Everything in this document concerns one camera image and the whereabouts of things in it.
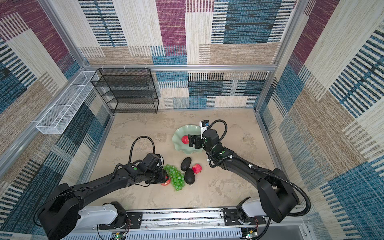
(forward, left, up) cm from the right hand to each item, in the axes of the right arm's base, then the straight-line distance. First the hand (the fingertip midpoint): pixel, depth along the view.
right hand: (196, 136), depth 85 cm
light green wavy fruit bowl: (+13, +8, -12) cm, 19 cm away
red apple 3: (+6, +7, -11) cm, 15 cm away
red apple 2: (-13, 0, -13) cm, 18 cm away
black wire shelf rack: (+42, +49, +1) cm, 64 cm away
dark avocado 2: (-18, +4, -13) cm, 22 cm away
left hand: (-18, +17, -12) cm, 27 cm away
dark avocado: (-10, +7, -13) cm, 18 cm away
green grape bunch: (-19, +11, -13) cm, 25 cm away
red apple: (-21, +17, -14) cm, 30 cm away
